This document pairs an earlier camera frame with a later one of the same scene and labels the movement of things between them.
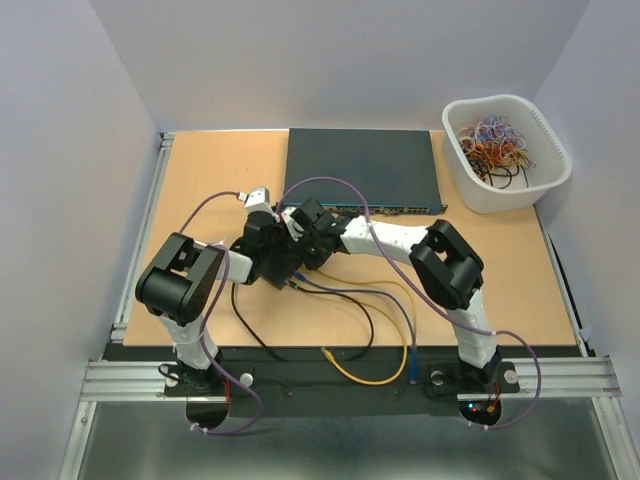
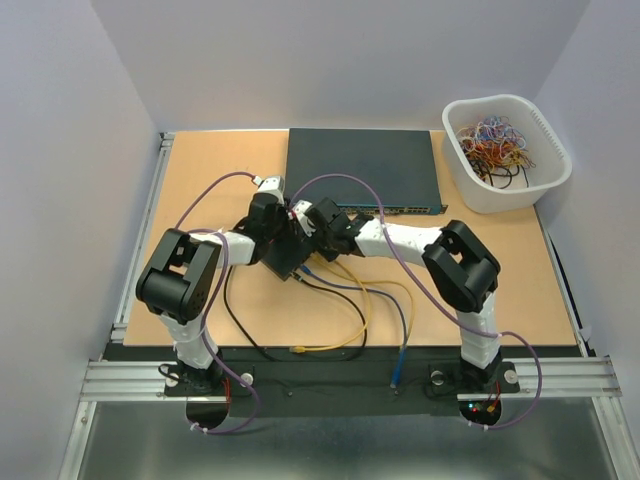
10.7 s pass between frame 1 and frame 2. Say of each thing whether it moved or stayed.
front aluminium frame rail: stayed
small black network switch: moved
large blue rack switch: stayed
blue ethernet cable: moved
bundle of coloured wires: stayed
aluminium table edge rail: stayed
